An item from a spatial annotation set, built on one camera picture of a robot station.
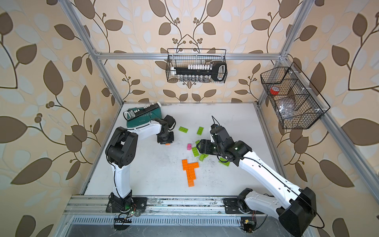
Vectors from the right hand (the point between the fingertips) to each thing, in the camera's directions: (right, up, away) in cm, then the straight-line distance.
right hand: (203, 146), depth 77 cm
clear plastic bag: (+40, +18, -6) cm, 45 cm away
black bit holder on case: (-52, +17, +28) cm, 62 cm away
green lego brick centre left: (-4, -7, +17) cm, 19 cm away
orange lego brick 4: (-6, -17, +7) cm, 20 cm away
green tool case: (-41, +14, +28) cm, 52 cm away
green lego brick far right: (-1, +6, +26) cm, 27 cm away
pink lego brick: (-8, -3, +17) cm, 19 cm away
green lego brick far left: (-13, +7, +28) cm, 32 cm away
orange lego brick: (-22, -2, +19) cm, 29 cm away
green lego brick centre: (+2, -8, +13) cm, 15 cm away
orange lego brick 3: (-5, -13, +10) cm, 17 cm away
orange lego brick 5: (-6, -21, +5) cm, 23 cm away
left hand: (-22, 0, +21) cm, 31 cm away
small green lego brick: (0, -9, +13) cm, 16 cm away
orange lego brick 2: (-10, -13, +10) cm, 19 cm away
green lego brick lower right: (+15, -12, +11) cm, 22 cm away
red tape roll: (+40, +30, +4) cm, 50 cm away
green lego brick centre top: (-3, -1, +22) cm, 22 cm away
